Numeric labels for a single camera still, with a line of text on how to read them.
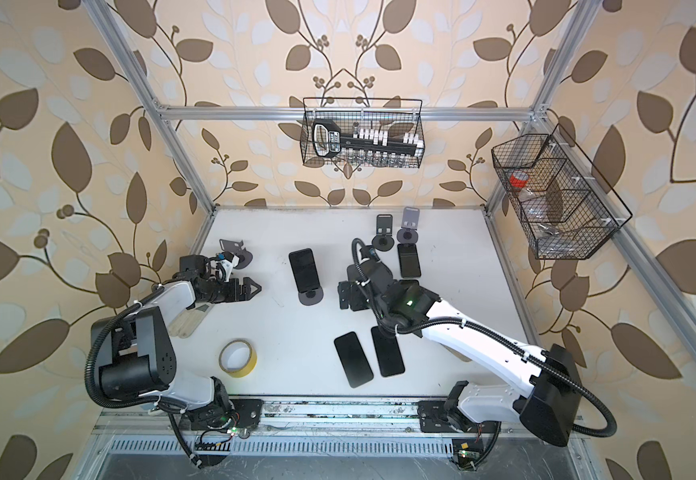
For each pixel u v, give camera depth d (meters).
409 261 1.07
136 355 0.45
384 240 1.17
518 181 0.88
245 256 1.01
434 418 0.73
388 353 0.85
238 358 0.84
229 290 0.81
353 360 0.84
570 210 0.72
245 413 0.74
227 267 0.84
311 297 0.96
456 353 0.85
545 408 0.38
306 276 0.89
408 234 1.12
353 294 0.66
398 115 0.91
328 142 0.85
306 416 0.75
